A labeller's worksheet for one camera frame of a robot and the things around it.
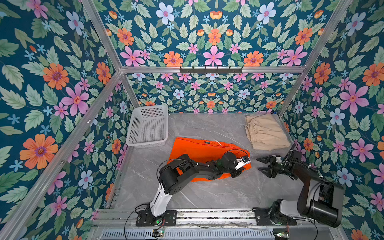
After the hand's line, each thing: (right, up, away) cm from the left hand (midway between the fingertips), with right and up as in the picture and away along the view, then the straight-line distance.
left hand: (247, 165), depth 84 cm
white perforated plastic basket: (-67, +22, +27) cm, 75 cm away
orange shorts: (-24, +5, +16) cm, 30 cm away
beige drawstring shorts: (+19, +18, +20) cm, 33 cm away
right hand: (+7, +1, +1) cm, 7 cm away
